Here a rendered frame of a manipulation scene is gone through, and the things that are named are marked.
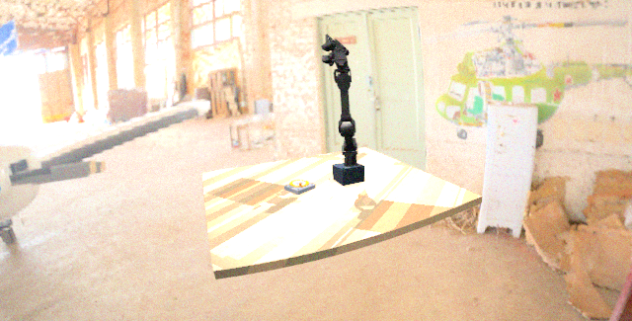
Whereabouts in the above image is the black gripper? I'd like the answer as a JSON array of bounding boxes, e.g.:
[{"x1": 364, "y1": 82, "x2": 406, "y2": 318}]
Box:
[{"x1": 322, "y1": 34, "x2": 350, "y2": 62}]

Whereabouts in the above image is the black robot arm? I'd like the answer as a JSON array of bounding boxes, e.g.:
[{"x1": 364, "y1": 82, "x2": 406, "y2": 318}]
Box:
[{"x1": 322, "y1": 53, "x2": 358, "y2": 167}]

